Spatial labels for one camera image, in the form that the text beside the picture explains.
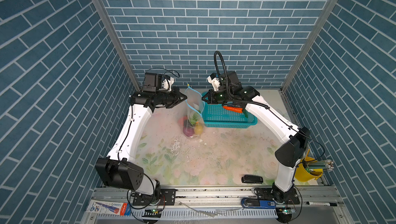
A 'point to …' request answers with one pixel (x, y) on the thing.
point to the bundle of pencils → (327, 165)
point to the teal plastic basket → (216, 116)
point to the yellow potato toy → (198, 129)
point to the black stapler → (252, 179)
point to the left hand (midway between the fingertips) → (187, 96)
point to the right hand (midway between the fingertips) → (200, 96)
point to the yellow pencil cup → (301, 173)
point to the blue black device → (254, 203)
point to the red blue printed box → (110, 207)
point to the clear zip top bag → (194, 127)
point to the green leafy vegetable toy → (193, 118)
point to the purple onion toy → (188, 131)
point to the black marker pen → (322, 204)
